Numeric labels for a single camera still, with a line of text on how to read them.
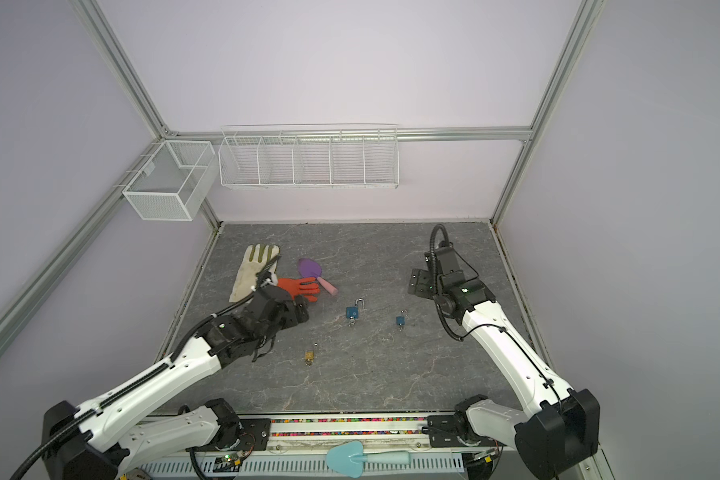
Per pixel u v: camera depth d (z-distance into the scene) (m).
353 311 0.96
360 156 1.06
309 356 0.87
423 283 0.72
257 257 1.09
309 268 1.08
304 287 0.98
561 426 0.38
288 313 0.59
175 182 1.02
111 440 0.41
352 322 0.93
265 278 0.71
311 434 0.75
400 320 0.94
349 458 0.70
